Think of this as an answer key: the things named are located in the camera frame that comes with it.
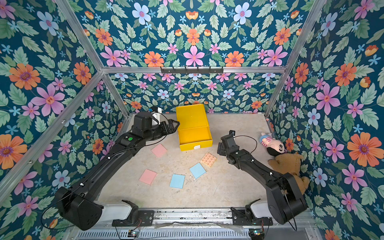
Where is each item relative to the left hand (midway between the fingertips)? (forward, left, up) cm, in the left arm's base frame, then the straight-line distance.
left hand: (174, 124), depth 74 cm
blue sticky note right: (-13, -10, -29) cm, 33 cm away
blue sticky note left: (-18, +3, -32) cm, 36 cm away
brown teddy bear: (-17, -62, -21) cm, 68 cm away
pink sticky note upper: (+2, +15, -28) cm, 32 cm away
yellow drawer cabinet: (+5, -9, -13) cm, 16 cm away
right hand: (-3, -28, -21) cm, 35 cm away
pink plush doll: (+1, -56, -23) cm, 61 cm away
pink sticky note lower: (-14, +21, -31) cm, 40 cm away
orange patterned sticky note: (-6, -17, -29) cm, 34 cm away
